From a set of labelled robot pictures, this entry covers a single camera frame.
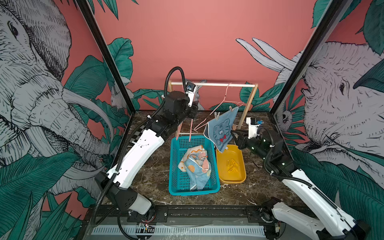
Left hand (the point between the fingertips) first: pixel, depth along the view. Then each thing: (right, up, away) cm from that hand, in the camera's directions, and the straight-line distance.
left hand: (194, 97), depth 68 cm
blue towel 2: (+16, -17, +28) cm, 36 cm away
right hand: (+17, -14, +1) cm, 23 cm away
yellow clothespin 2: (+22, -39, +20) cm, 49 cm away
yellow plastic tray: (+22, -38, +23) cm, 49 cm away
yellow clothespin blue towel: (+25, -37, +24) cm, 51 cm away
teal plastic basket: (-9, -47, +16) cm, 50 cm away
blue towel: (+2, -38, +16) cm, 41 cm away
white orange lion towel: (+1, -28, +24) cm, 37 cm away
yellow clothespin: (+20, -37, +23) cm, 48 cm away
